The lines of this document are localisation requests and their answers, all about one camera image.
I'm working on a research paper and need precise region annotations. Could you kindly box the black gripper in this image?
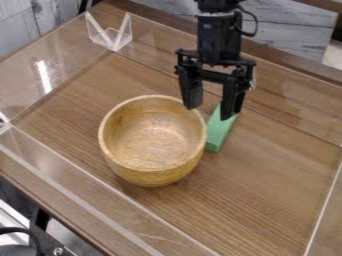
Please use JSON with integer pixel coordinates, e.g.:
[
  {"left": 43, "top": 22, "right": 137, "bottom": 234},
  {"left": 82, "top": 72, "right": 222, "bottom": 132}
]
[{"left": 176, "top": 49, "right": 257, "bottom": 120}]

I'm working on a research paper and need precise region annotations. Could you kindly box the brown wooden bowl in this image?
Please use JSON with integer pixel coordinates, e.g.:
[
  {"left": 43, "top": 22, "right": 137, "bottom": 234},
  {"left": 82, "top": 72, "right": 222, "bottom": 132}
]
[{"left": 98, "top": 95, "right": 208, "bottom": 187}]

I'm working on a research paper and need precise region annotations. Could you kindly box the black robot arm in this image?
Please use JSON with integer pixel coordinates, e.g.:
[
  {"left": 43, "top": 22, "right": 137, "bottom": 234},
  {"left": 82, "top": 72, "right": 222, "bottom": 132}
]
[{"left": 176, "top": 0, "right": 258, "bottom": 120}]

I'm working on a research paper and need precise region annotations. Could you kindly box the green rectangular block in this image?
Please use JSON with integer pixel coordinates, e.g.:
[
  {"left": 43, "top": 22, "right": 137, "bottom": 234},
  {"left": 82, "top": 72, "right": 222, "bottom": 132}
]
[{"left": 206, "top": 106, "right": 240, "bottom": 152}]

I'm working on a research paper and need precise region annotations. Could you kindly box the clear acrylic tray wall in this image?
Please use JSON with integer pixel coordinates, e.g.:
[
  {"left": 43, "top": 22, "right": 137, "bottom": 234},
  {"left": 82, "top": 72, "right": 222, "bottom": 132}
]
[{"left": 0, "top": 18, "right": 342, "bottom": 256}]

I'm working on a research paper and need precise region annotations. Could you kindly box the clear acrylic corner bracket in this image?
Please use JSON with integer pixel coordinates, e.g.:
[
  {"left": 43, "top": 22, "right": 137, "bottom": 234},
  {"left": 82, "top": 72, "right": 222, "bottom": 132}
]
[{"left": 85, "top": 12, "right": 133, "bottom": 52}]

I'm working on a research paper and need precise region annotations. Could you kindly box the black table frame bracket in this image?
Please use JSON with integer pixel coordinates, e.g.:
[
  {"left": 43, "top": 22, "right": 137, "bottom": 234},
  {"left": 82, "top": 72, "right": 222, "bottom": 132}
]
[{"left": 30, "top": 208, "right": 77, "bottom": 256}]

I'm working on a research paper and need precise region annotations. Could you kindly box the black cable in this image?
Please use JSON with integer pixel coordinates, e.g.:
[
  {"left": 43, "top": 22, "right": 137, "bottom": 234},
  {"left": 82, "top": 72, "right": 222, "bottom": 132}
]
[{"left": 0, "top": 226, "right": 42, "bottom": 256}]

